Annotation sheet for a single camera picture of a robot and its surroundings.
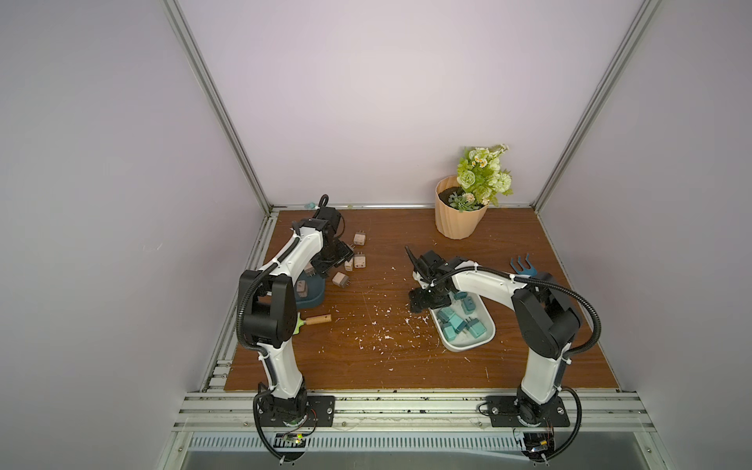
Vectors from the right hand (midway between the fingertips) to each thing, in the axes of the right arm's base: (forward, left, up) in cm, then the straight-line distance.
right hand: (420, 304), depth 91 cm
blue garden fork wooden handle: (+15, -40, -3) cm, 43 cm away
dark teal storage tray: (+5, +35, +1) cm, 35 cm away
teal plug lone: (-1, -15, +2) cm, 15 cm away
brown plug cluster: (+17, +21, 0) cm, 27 cm away
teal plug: (-6, -11, +1) cm, 13 cm away
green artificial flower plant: (+32, -20, +24) cm, 45 cm away
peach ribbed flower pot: (+28, -12, +8) cm, 32 cm away
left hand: (+11, +24, +8) cm, 27 cm away
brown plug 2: (+4, +38, +3) cm, 39 cm away
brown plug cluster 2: (+14, +24, +1) cm, 28 cm away
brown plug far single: (+26, +22, +1) cm, 34 cm away
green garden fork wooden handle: (-6, +34, 0) cm, 34 cm away
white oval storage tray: (-10, -13, -2) cm, 17 cm away
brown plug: (+9, +27, 0) cm, 28 cm away
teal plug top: (-9, -8, +1) cm, 13 cm away
